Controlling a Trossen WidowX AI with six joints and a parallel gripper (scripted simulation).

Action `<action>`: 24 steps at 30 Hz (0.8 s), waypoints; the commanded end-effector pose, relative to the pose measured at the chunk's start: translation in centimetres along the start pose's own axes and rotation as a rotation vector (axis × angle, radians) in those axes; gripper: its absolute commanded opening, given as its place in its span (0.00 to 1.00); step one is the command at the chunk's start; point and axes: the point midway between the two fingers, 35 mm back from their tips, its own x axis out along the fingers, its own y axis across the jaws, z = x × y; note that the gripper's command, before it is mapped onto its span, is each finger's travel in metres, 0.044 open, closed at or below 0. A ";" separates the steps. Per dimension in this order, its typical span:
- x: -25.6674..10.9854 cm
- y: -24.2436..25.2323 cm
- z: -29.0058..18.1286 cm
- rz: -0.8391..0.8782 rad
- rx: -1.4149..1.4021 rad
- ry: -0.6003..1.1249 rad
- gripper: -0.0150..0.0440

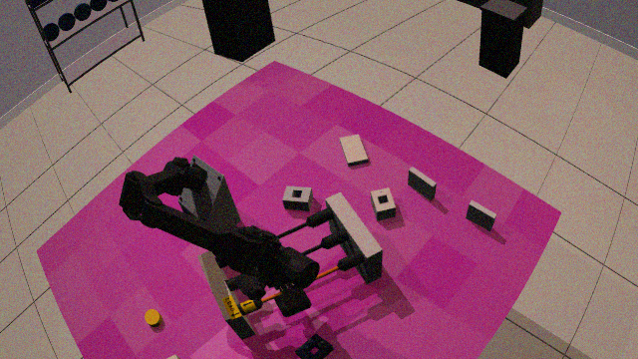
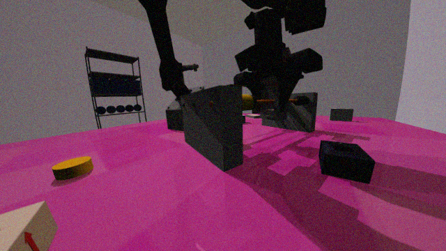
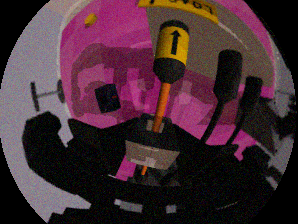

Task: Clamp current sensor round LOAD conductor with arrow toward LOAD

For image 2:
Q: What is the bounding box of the yellow short cylinder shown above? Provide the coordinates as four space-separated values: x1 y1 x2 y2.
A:
52 156 93 181

